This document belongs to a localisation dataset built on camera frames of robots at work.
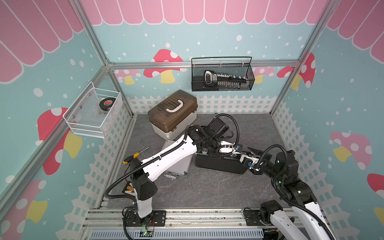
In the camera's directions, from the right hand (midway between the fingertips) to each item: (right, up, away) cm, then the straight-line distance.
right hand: (249, 150), depth 71 cm
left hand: (-13, 0, +2) cm, 13 cm away
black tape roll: (-74, +24, +8) cm, 78 cm away
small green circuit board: (-50, -41, +1) cm, 65 cm away
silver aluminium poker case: (-35, -15, +17) cm, 42 cm away
